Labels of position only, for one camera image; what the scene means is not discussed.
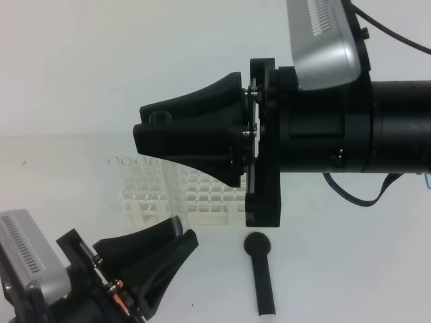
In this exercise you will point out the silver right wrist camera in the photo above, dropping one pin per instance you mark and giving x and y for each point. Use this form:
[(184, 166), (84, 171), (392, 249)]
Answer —
[(322, 44)]

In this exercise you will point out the blue edged label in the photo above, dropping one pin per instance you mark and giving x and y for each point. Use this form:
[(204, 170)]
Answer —
[(427, 177)]

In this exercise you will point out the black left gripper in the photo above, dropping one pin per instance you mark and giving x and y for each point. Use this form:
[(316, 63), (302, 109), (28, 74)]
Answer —
[(148, 259)]

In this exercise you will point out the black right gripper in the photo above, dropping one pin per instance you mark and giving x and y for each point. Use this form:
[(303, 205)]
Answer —
[(317, 131)]

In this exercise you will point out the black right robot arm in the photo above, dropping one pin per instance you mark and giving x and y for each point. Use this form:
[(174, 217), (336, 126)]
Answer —
[(401, 130)]

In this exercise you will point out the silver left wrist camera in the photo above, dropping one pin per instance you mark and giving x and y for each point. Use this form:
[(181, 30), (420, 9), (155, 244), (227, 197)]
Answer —
[(27, 260)]

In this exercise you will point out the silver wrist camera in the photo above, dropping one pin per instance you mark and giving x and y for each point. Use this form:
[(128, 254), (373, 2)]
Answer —
[(322, 44), (27, 260)]

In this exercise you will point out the white test tube rack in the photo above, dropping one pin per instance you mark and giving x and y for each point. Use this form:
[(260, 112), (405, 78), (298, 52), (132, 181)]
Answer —
[(197, 198)]

